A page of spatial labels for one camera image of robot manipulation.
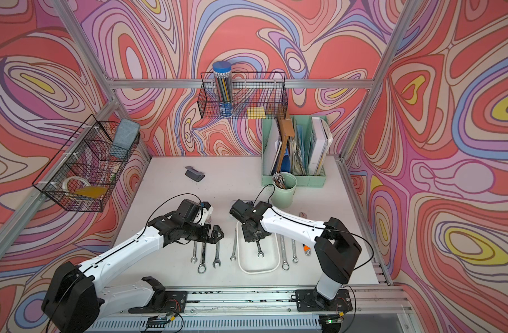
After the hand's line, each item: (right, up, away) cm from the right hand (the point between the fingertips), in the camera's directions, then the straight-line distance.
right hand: (257, 239), depth 83 cm
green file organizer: (+18, +40, +10) cm, 45 cm away
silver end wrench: (-17, -9, +1) cm, 19 cm away
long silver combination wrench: (-23, -9, +2) cm, 24 cm away
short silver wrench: (+16, -9, +1) cm, 18 cm away
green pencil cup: (+12, +22, +7) cm, 26 cm away
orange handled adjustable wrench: (+21, -5, +2) cm, 21 cm away
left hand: (-16, +3, -2) cm, 16 cm away
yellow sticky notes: (0, +54, +8) cm, 55 cm away
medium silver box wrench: (+1, -3, -2) cm, 4 cm away
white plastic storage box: (-3, -9, +1) cm, 10 cm away
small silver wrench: (-26, -8, +2) cm, 27 cm away
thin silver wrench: (-10, -7, +1) cm, 12 cm away
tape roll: (-62, +22, -17) cm, 68 cm away
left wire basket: (-65, +26, -6) cm, 70 cm away
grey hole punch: (-34, +27, +26) cm, 50 cm away
